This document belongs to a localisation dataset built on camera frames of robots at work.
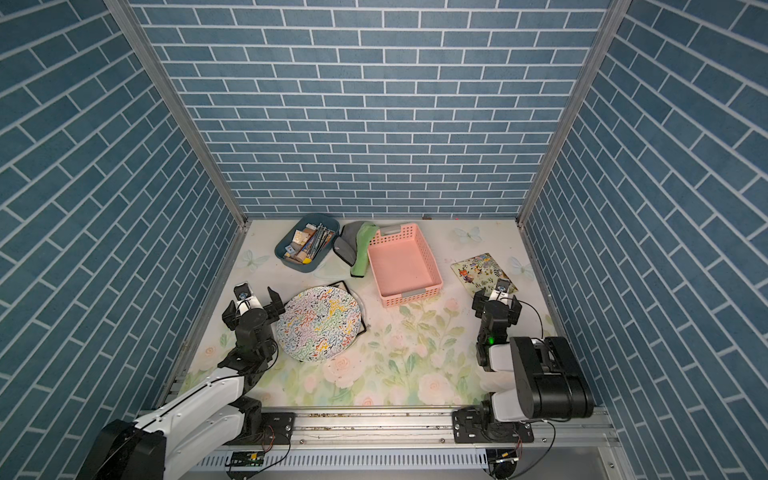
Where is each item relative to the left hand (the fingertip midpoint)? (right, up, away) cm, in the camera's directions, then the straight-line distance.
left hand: (261, 293), depth 83 cm
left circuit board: (+1, -39, -10) cm, 40 cm away
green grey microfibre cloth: (+22, +13, +26) cm, 36 cm away
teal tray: (0, +23, +32) cm, 40 cm away
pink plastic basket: (+40, +6, +26) cm, 48 cm away
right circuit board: (+63, -38, -12) cm, 75 cm away
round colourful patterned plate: (+14, -10, +7) cm, 19 cm away
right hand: (+71, -2, +8) cm, 71 cm away
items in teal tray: (+5, +14, +28) cm, 32 cm away
